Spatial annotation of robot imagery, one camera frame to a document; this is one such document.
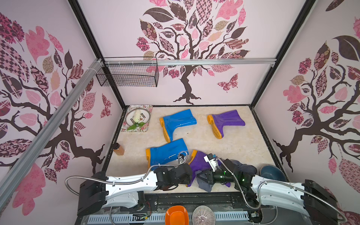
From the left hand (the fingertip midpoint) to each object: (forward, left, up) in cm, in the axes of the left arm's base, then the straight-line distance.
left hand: (189, 178), depth 76 cm
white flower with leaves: (+49, +40, -2) cm, 64 cm away
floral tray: (+38, +34, -5) cm, 52 cm away
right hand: (0, -4, +4) cm, 6 cm away
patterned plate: (+51, +35, -5) cm, 62 cm away
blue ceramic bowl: (+5, -51, -4) cm, 51 cm away
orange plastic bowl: (-16, +7, -5) cm, 19 cm away
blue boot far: (+41, +14, -1) cm, 43 cm away
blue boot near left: (+16, +15, -3) cm, 22 cm away
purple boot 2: (+43, -24, -2) cm, 50 cm away
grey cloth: (+6, -37, -5) cm, 38 cm away
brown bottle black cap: (+18, +45, +2) cm, 48 cm away
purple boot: (+10, -6, -2) cm, 12 cm away
